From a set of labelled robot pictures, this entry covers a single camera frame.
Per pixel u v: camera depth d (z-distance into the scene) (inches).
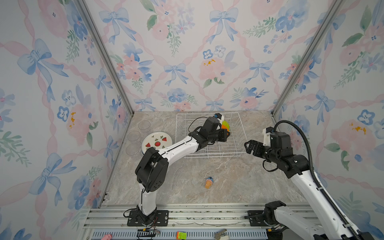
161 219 29.0
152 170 20.3
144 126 42.2
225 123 40.7
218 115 30.1
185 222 29.0
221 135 29.4
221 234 27.6
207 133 26.1
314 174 18.0
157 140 39.6
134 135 39.5
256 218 28.8
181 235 26.7
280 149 21.3
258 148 25.7
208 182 32.7
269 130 26.1
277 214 24.4
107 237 26.7
